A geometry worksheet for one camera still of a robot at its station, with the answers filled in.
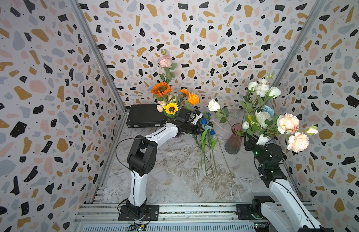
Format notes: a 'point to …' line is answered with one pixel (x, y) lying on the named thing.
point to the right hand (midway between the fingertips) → (248, 133)
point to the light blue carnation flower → (208, 126)
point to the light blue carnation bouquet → (266, 108)
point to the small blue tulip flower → (214, 142)
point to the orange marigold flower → (184, 91)
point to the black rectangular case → (145, 115)
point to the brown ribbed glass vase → (233, 144)
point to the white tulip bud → (245, 125)
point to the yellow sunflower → (171, 108)
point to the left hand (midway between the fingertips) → (206, 130)
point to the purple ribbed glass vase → (174, 119)
